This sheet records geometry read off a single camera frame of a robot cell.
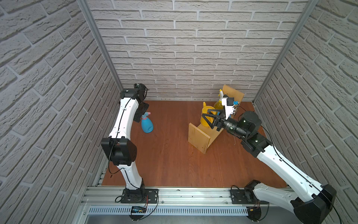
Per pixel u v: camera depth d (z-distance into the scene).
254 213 0.69
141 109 0.58
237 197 0.73
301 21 0.74
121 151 0.48
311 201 0.37
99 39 0.82
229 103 0.56
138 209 0.72
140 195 0.67
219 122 0.56
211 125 0.58
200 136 0.74
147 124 0.96
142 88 0.68
